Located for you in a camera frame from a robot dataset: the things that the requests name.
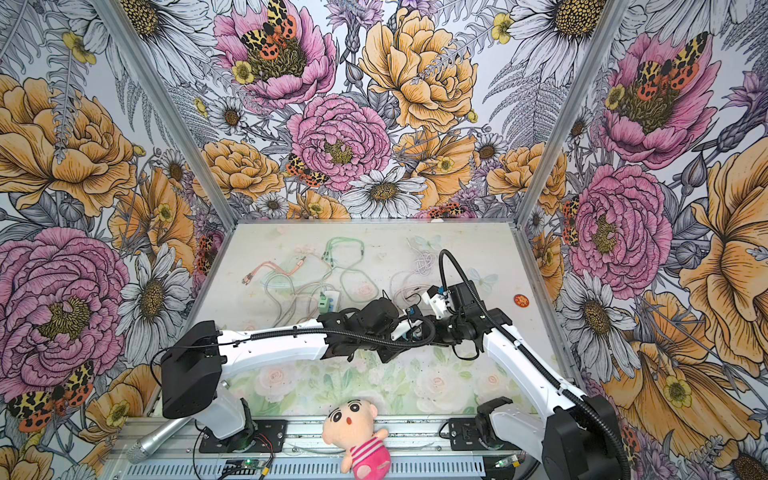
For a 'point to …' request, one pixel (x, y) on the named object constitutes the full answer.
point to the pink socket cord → (400, 296)
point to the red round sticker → (521, 300)
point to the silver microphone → (139, 448)
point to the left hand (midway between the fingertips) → (400, 344)
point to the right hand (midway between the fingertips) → (415, 345)
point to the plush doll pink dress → (350, 425)
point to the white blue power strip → (333, 299)
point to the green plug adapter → (323, 304)
